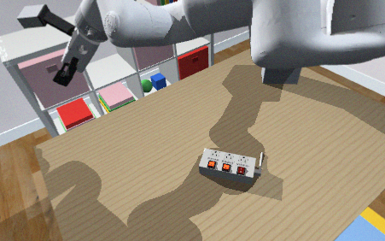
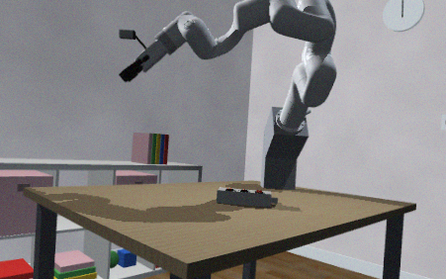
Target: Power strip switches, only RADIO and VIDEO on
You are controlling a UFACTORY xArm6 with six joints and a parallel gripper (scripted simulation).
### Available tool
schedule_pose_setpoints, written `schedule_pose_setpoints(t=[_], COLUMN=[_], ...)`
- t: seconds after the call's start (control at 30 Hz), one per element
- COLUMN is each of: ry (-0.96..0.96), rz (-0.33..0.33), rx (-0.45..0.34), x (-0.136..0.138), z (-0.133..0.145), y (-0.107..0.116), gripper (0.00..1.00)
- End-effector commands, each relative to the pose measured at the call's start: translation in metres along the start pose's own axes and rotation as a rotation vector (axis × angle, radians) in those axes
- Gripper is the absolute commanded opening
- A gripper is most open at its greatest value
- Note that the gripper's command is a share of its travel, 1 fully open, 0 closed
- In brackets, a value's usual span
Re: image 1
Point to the white power strip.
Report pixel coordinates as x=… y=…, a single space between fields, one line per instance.
x=229 y=166

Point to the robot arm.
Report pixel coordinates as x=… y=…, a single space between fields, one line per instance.
x=282 y=33

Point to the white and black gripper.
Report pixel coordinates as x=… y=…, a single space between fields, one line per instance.
x=79 y=50

